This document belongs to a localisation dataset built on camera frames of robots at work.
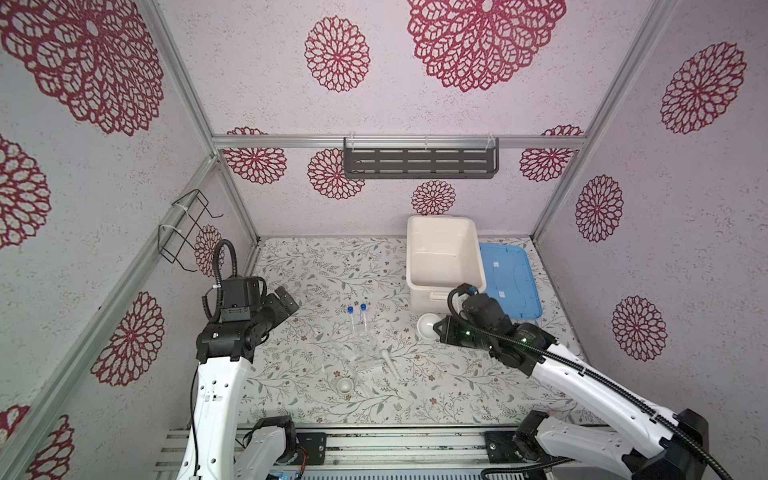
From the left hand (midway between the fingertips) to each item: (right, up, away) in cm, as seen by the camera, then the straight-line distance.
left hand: (279, 313), depth 74 cm
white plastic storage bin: (+49, +17, +40) cm, 65 cm away
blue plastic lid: (+72, +6, +33) cm, 79 cm away
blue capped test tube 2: (+20, 0, +9) cm, 22 cm away
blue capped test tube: (+17, -1, +9) cm, 19 cm away
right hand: (+38, -3, +1) cm, 38 cm away
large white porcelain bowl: (+36, -3, +1) cm, 36 cm away
